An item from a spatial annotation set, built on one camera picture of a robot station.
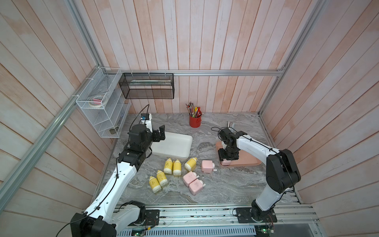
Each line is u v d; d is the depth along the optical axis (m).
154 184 0.76
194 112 1.05
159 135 0.68
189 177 0.80
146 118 0.62
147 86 1.01
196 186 0.77
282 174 0.47
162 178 0.78
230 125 1.11
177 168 0.84
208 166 0.86
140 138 0.55
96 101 0.73
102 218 0.38
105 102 0.73
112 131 0.89
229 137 0.68
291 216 1.73
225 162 0.87
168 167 0.84
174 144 0.99
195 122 1.07
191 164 0.85
